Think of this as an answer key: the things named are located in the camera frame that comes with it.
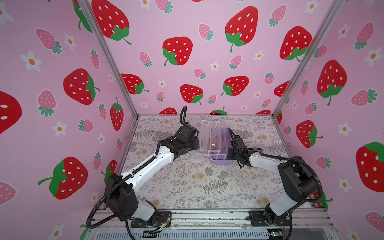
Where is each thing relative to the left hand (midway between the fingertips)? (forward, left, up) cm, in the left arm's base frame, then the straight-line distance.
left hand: (198, 142), depth 81 cm
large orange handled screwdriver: (+4, -9, -7) cm, 12 cm away
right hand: (+4, -20, -16) cm, 26 cm away
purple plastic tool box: (+4, -13, -5) cm, 14 cm away
